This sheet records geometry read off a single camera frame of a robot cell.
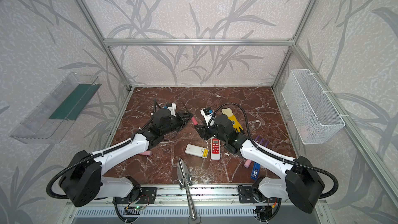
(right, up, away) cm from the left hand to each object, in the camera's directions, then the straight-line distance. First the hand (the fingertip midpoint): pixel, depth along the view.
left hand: (196, 111), depth 79 cm
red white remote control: (+10, -22, +9) cm, 26 cm away
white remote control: (0, -23, +8) cm, 24 cm away
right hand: (+2, -4, -1) cm, 4 cm away
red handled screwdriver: (-1, -5, 0) cm, 5 cm away
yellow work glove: (+20, -3, +23) cm, 31 cm away
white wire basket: (+49, -2, -18) cm, 52 cm away
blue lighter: (+31, -30, -1) cm, 43 cm away
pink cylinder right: (+27, -28, +3) cm, 39 cm away
